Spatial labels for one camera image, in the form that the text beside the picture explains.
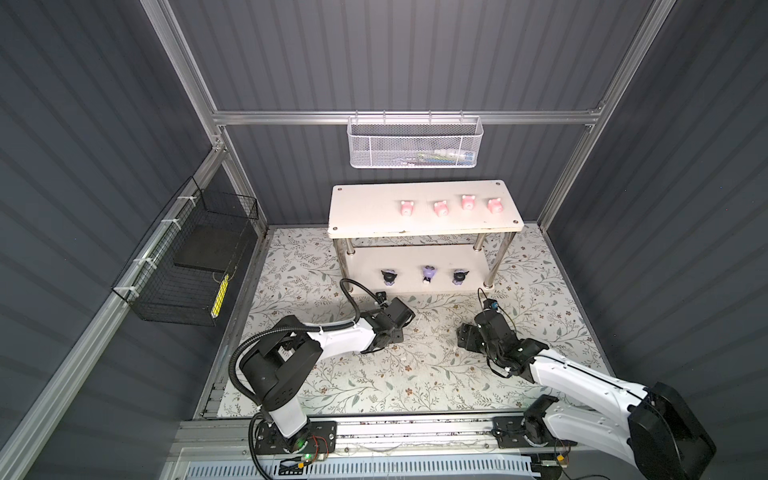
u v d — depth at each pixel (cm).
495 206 75
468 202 76
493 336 66
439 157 92
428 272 96
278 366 46
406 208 75
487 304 79
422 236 117
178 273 72
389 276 93
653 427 41
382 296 84
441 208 75
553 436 62
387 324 70
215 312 66
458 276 94
